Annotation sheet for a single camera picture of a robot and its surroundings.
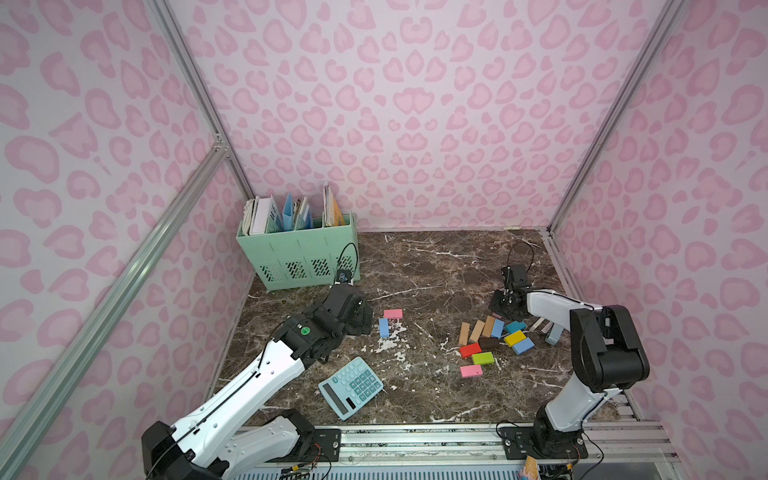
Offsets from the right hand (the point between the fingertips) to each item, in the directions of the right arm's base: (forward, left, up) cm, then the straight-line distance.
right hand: (495, 303), depth 98 cm
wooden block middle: (-9, +7, 0) cm, 12 cm away
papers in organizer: (+15, +73, +25) cm, 78 cm away
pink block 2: (-9, +1, 0) cm, 9 cm away
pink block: (-22, +11, 0) cm, 25 cm away
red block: (-16, +10, 0) cm, 19 cm away
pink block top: (-5, +33, +1) cm, 33 cm away
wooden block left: (-11, +11, +1) cm, 16 cm away
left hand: (-13, +43, +20) cm, 49 cm away
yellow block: (-12, -4, 0) cm, 12 cm away
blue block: (-9, +36, +1) cm, 37 cm away
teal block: (-8, -5, +1) cm, 9 cm away
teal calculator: (-28, +44, +3) cm, 52 cm away
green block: (-18, +7, 0) cm, 19 cm away
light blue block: (-14, -6, 0) cm, 15 cm away
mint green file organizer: (+5, +62, +18) cm, 65 cm away
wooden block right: (-8, +4, 0) cm, 9 cm away
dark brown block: (-13, +4, -1) cm, 14 cm away
